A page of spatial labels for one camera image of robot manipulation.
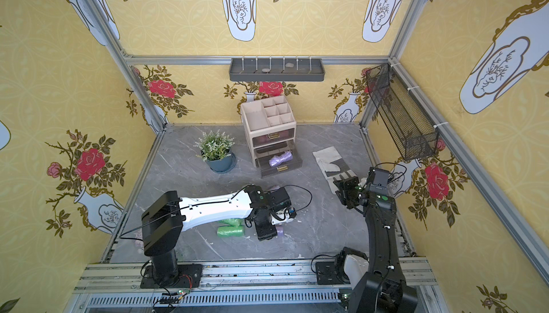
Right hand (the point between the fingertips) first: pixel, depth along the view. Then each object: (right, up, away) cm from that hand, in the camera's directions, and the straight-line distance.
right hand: (334, 183), depth 81 cm
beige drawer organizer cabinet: (-25, +22, +7) cm, 34 cm away
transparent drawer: (-28, +10, +17) cm, 34 cm away
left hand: (-24, -18, 0) cm, 30 cm away
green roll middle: (-38, -16, +3) cm, 42 cm away
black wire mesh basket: (+34, +19, +7) cm, 40 cm away
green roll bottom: (-40, -18, +1) cm, 44 cm away
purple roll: (-22, +8, +12) cm, 26 cm away
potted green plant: (-47, +13, +9) cm, 50 cm away
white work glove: (+6, +4, +23) cm, 24 cm away
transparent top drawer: (-23, +18, +9) cm, 30 cm away
